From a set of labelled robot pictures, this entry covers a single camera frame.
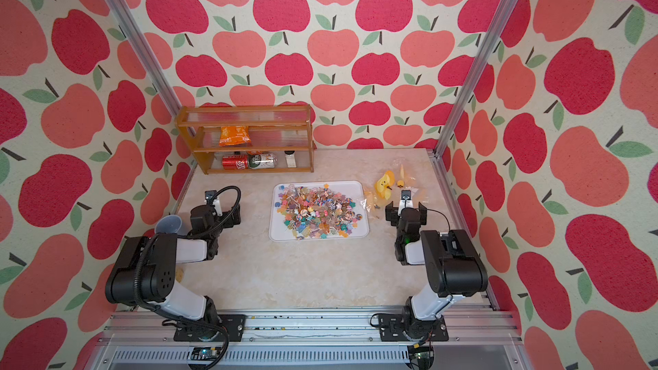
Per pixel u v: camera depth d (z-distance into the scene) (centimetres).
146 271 46
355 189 108
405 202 80
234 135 102
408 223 73
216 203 84
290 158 108
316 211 95
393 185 104
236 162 108
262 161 108
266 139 119
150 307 49
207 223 74
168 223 88
